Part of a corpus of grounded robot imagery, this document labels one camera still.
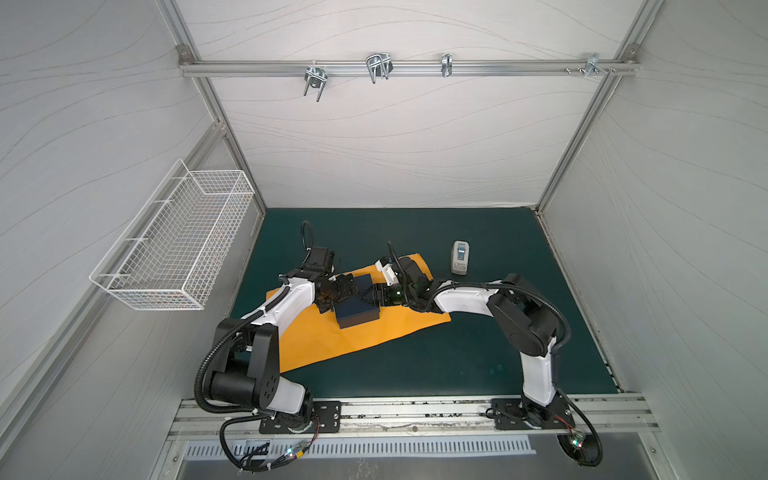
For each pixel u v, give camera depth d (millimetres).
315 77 794
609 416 751
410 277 730
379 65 765
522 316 510
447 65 780
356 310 861
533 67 1530
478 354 851
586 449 717
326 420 734
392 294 818
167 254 677
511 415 715
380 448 703
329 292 749
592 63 764
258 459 694
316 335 874
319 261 716
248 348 468
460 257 1013
